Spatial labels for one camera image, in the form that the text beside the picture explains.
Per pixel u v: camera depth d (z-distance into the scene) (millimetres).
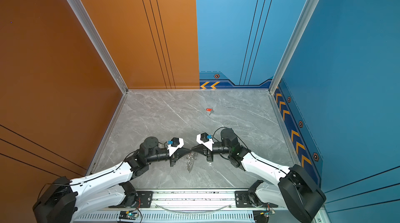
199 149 703
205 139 625
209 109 1087
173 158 656
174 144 625
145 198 740
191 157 706
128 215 707
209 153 656
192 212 701
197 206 727
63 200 406
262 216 710
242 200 724
